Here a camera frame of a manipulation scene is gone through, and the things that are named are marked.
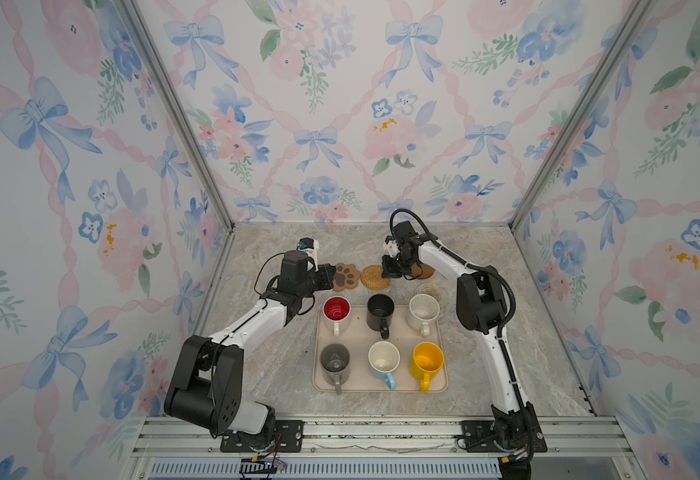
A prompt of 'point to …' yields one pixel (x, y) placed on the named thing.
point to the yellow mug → (426, 361)
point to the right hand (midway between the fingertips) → (382, 273)
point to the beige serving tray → (360, 360)
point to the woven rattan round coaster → (371, 277)
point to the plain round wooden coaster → (426, 270)
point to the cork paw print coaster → (346, 276)
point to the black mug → (379, 313)
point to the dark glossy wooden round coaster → (340, 267)
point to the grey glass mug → (335, 365)
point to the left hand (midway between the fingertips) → (337, 265)
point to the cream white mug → (423, 312)
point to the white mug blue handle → (384, 359)
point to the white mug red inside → (336, 314)
